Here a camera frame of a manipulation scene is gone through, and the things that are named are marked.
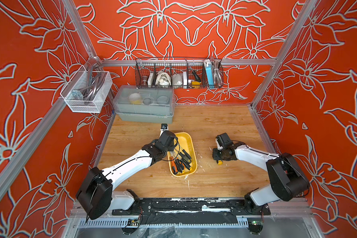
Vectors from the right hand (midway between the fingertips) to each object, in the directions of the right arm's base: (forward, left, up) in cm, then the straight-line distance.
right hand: (212, 155), depth 91 cm
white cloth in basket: (+34, +31, +32) cm, 57 cm away
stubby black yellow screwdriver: (-6, -3, +2) cm, 7 cm away
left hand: (+4, +27, +12) cm, 30 cm away
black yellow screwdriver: (-3, +17, +4) cm, 18 cm away
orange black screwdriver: (-10, +24, +4) cm, 26 cm away
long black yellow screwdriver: (-7, +18, +2) cm, 19 cm away
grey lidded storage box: (+29, +51, +16) cm, 61 cm away
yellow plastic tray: (+6, +17, +7) cm, 19 cm away
